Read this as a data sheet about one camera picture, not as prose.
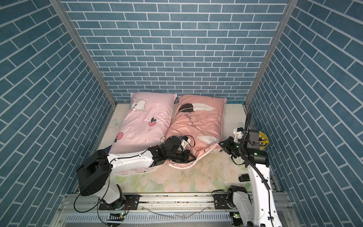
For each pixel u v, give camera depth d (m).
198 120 1.01
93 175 0.43
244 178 0.79
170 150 0.65
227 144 0.64
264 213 0.39
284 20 0.75
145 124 0.94
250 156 0.50
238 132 0.69
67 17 0.74
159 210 0.72
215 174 0.84
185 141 0.75
